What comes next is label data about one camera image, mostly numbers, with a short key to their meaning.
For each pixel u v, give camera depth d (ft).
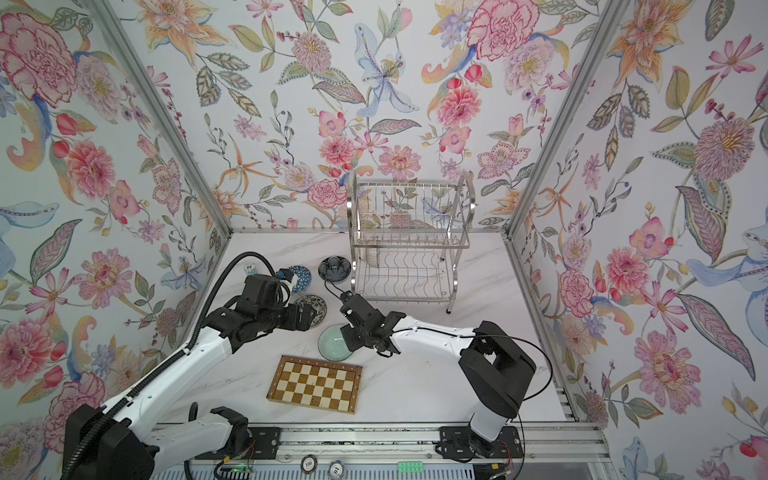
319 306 3.19
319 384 2.64
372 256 3.23
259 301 2.02
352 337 2.50
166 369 1.53
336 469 2.21
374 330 2.14
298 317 2.41
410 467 2.31
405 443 2.50
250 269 3.38
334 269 3.51
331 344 2.90
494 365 1.53
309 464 2.36
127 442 1.27
